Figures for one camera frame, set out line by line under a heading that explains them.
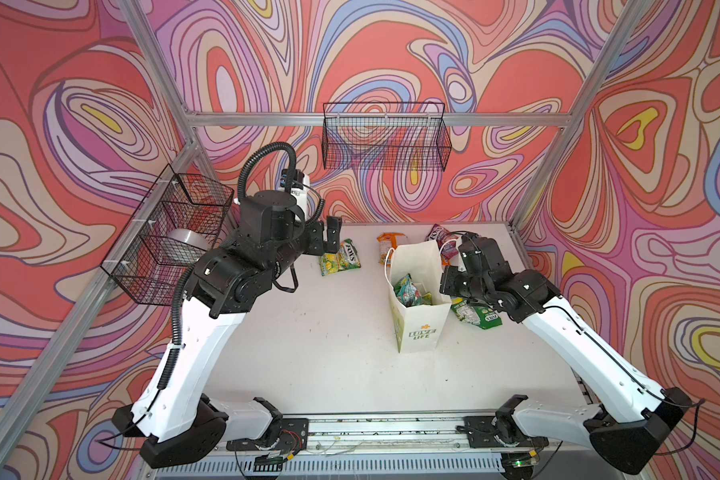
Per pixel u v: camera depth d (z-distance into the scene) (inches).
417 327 29.1
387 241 43.0
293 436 28.5
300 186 19.2
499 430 26.7
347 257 42.1
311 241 19.7
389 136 37.7
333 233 20.0
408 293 32.5
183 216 30.3
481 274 20.5
